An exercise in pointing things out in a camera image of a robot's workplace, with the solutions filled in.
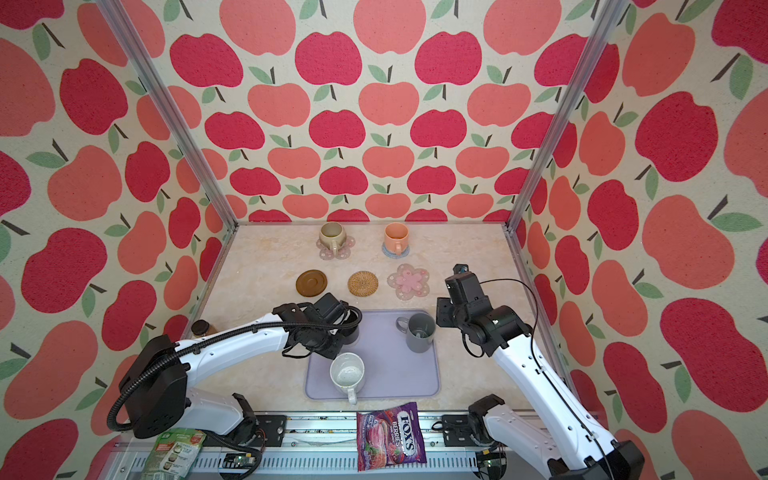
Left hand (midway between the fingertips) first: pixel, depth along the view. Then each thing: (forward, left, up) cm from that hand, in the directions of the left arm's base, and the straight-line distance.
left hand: (343, 351), depth 82 cm
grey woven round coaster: (+38, -15, -4) cm, 41 cm away
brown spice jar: (+6, +40, +4) cm, 40 cm away
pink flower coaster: (+40, +4, -4) cm, 41 cm away
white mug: (-4, -1, -4) cm, 6 cm away
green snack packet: (-23, +39, -3) cm, 45 cm away
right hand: (+7, -30, +13) cm, 33 cm away
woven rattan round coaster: (+27, -4, -6) cm, 28 cm away
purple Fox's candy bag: (-20, -12, -3) cm, 24 cm away
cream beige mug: (+42, +7, +3) cm, 42 cm away
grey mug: (+7, -22, -1) cm, 23 cm away
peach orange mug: (+41, -16, +3) cm, 44 cm away
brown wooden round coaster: (+27, +14, -6) cm, 31 cm away
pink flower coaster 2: (+27, -20, -6) cm, 34 cm away
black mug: (+5, -2, -2) cm, 6 cm away
